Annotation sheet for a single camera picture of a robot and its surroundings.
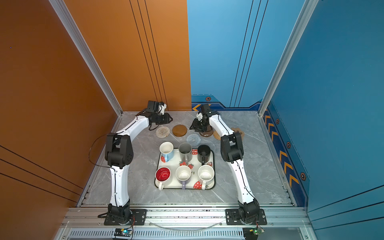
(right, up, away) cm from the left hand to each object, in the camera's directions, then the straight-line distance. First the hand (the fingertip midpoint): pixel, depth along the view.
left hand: (171, 117), depth 102 cm
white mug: (+23, -34, -15) cm, 44 cm away
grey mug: (+11, -23, -9) cm, 26 cm away
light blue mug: (-2, -21, -8) cm, 22 cm away
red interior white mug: (-2, -34, -17) cm, 38 cm away
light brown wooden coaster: (+5, -9, +7) cm, 13 cm away
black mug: (+22, -24, -8) cm, 33 cm away
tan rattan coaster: (+31, -12, +4) cm, 34 cm away
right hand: (+14, -8, +2) cm, 16 cm away
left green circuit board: (-17, -57, -31) cm, 67 cm away
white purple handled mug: (+10, -33, -16) cm, 38 cm away
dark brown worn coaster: (+25, -11, +3) cm, 28 cm away
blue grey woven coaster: (+16, -15, +1) cm, 22 cm away
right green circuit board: (+44, -57, -31) cm, 79 cm away
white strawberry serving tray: (+16, -38, -18) cm, 45 cm away
